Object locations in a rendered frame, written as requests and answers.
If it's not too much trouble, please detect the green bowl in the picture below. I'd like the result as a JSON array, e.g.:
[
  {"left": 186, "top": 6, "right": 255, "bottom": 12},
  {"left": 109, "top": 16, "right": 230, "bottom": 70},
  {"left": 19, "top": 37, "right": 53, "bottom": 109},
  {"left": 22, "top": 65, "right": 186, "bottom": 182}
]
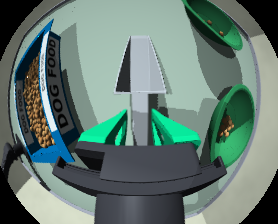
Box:
[
  {"left": 182, "top": 0, "right": 243, "bottom": 50},
  {"left": 208, "top": 84, "right": 255, "bottom": 168}
]

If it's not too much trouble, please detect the grey raised table edge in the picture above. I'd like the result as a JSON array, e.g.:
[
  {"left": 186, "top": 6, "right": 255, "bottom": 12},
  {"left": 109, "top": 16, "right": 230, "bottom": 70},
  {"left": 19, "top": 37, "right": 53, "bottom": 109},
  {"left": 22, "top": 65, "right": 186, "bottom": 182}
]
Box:
[{"left": 8, "top": 0, "right": 261, "bottom": 219}]

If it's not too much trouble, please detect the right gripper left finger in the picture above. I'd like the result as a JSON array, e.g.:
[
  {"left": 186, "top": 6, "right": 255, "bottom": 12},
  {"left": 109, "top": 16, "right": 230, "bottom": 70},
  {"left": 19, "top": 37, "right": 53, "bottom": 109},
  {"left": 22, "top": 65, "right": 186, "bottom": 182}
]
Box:
[{"left": 78, "top": 109, "right": 128, "bottom": 145}]

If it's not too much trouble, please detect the blue dog food box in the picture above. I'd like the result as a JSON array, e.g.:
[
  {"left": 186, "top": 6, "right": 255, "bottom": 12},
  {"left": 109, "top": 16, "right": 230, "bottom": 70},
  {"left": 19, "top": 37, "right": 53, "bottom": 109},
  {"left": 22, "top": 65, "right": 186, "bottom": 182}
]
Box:
[{"left": 14, "top": 18, "right": 80, "bottom": 163}]

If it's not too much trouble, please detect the grey metal scoop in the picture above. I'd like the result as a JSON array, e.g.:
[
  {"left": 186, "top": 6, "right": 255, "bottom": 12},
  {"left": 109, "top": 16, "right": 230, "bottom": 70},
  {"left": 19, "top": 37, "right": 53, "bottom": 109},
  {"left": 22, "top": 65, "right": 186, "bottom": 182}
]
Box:
[{"left": 114, "top": 35, "right": 167, "bottom": 145}]

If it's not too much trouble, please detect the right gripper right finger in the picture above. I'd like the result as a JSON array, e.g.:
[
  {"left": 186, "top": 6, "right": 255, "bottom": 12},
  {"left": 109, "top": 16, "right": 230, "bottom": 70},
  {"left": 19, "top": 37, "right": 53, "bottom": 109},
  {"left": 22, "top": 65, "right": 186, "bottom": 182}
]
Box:
[{"left": 151, "top": 109, "right": 201, "bottom": 150}]

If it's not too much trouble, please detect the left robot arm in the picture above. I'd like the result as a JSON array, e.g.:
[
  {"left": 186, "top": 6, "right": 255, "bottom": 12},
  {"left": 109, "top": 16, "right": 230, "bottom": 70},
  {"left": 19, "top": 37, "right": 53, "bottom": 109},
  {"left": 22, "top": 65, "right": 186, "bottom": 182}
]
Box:
[{"left": 1, "top": 134, "right": 31, "bottom": 182}]

